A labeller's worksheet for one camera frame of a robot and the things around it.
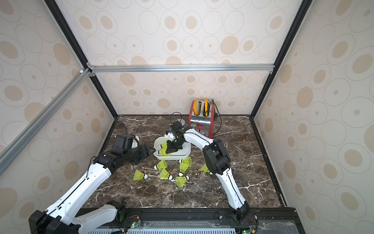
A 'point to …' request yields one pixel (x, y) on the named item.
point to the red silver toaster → (201, 116)
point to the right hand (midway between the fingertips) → (164, 155)
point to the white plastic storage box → (181, 154)
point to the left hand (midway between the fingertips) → (155, 151)
